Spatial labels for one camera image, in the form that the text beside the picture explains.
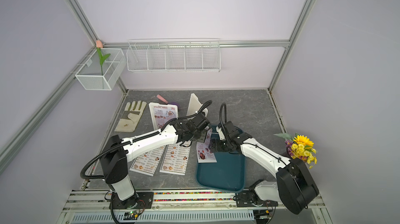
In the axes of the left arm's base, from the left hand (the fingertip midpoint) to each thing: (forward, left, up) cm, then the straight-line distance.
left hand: (202, 135), depth 82 cm
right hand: (-3, -7, -7) cm, 10 cm away
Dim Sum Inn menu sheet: (-7, +31, -12) cm, 34 cm away
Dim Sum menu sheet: (-7, +15, -13) cm, 21 cm away
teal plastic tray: (-18, -11, -12) cm, 24 cm away
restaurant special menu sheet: (+14, +21, +2) cm, 25 cm away
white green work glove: (+23, +48, -13) cm, 55 cm away
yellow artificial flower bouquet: (-15, -40, +13) cm, 45 cm away
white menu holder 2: (+18, +4, +4) cm, 19 cm away
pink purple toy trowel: (+39, +29, -10) cm, 50 cm away
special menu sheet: (-8, 0, -6) cm, 10 cm away
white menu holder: (+18, +28, +7) cm, 34 cm away
